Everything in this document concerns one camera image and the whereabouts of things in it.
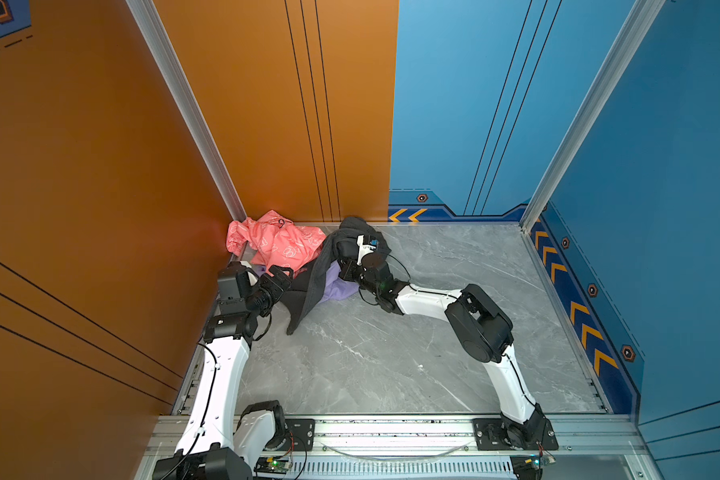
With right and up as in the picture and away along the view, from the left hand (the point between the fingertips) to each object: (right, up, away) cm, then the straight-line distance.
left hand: (286, 275), depth 79 cm
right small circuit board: (+62, -43, -9) cm, 76 cm away
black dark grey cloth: (+18, +11, +8) cm, 22 cm away
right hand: (+11, +4, +13) cm, 18 cm away
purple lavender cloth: (+12, -5, +19) cm, 23 cm away
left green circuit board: (-2, -45, -8) cm, 45 cm away
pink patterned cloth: (-10, +10, +21) cm, 25 cm away
